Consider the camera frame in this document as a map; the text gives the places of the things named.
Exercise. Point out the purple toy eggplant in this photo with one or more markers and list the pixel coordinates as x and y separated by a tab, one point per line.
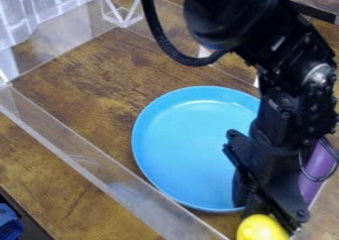
319	169

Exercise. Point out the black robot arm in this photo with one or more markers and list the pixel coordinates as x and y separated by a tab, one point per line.
268	34

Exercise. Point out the yellow toy lemon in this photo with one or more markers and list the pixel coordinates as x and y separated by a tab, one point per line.
260	227

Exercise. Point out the blue object at corner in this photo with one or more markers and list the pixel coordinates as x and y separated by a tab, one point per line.
10	225

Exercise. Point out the blue round plastic tray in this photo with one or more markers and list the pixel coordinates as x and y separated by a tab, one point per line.
177	138

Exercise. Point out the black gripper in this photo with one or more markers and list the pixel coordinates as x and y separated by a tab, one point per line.
265	180

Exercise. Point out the white mesh curtain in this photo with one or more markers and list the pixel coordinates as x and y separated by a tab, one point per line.
22	15

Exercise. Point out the clear acrylic enclosure wall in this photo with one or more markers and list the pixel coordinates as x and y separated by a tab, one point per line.
74	83

